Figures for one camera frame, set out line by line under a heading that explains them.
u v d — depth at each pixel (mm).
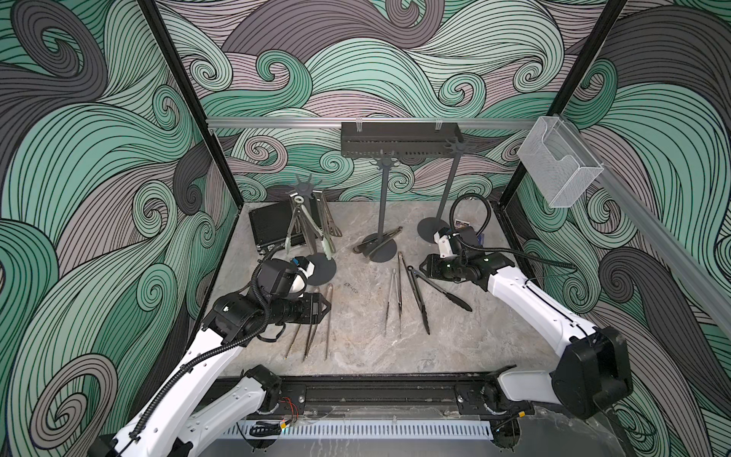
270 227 1076
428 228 1061
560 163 775
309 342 835
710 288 510
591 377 398
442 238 773
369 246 1035
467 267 619
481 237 1069
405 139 954
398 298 915
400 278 976
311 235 781
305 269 622
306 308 587
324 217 744
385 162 761
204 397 428
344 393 748
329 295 934
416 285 950
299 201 681
